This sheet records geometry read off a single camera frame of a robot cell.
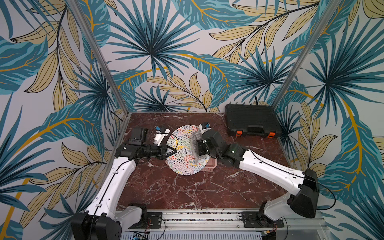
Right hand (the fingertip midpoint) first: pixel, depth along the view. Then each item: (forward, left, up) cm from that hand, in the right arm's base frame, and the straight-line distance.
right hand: (197, 141), depth 76 cm
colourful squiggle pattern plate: (-9, +7, -4) cm, 12 cm away
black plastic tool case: (+29, -41, -17) cm, 53 cm away
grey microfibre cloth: (-1, +2, +4) cm, 4 cm away
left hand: (-7, +11, +1) cm, 13 cm away
